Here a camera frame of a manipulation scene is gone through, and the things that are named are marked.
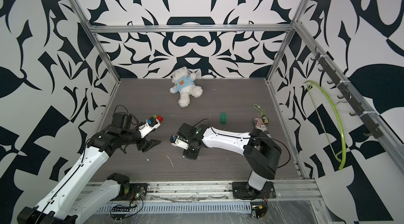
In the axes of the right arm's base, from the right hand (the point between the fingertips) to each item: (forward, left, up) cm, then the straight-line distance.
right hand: (188, 149), depth 83 cm
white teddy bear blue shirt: (+44, +5, +4) cm, 45 cm away
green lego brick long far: (+21, -20, -3) cm, 29 cm away
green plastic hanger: (-12, -58, +22) cm, 63 cm away
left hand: (+5, +16, +11) cm, 20 cm away
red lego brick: (+21, +19, -4) cm, 29 cm away
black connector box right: (-26, -32, -6) cm, 41 cm away
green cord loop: (+29, -44, -5) cm, 53 cm away
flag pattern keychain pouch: (+16, -40, -2) cm, 43 cm away
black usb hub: (-25, +30, -7) cm, 40 cm away
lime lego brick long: (+23, +22, -4) cm, 32 cm away
